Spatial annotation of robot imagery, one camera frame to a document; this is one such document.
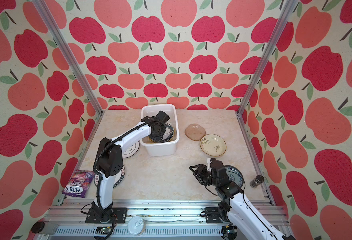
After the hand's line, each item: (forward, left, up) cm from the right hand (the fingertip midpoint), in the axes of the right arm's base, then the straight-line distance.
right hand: (193, 169), depth 80 cm
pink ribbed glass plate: (+33, -1, -10) cm, 34 cm away
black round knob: (-34, +66, +1) cm, 74 cm away
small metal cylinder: (-3, -34, -1) cm, 34 cm away
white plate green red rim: (+24, +18, -2) cm, 30 cm away
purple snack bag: (-13, +62, -5) cm, 64 cm away
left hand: (+22, +18, 0) cm, 28 cm away
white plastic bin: (+13, +16, -3) cm, 21 cm away
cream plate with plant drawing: (+23, -14, -10) cm, 29 cm away
